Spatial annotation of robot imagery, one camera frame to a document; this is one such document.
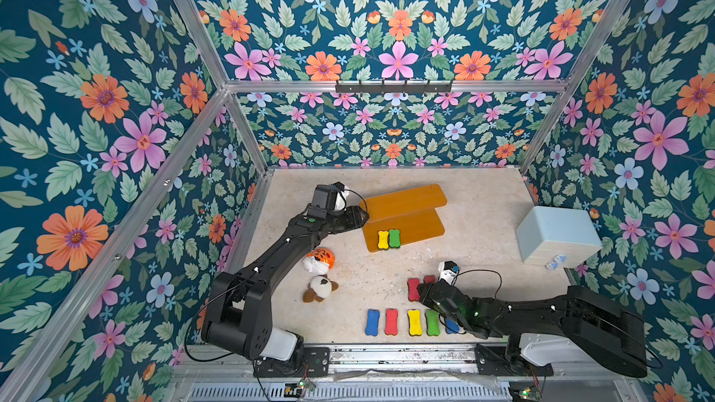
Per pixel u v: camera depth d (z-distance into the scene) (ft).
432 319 2.59
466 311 2.13
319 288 2.77
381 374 2.36
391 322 2.63
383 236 3.14
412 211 2.97
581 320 1.43
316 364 2.41
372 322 2.63
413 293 2.76
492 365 2.40
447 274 2.57
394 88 3.06
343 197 2.34
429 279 2.90
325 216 2.19
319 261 2.85
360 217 2.57
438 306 2.17
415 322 2.59
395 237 3.14
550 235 2.64
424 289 3.03
